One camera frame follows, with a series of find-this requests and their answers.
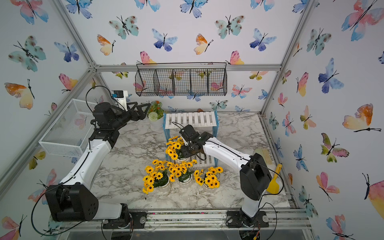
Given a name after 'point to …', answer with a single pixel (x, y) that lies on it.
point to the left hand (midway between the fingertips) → (143, 102)
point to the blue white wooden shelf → (202, 121)
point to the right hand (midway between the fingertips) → (187, 150)
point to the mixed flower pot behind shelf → (155, 112)
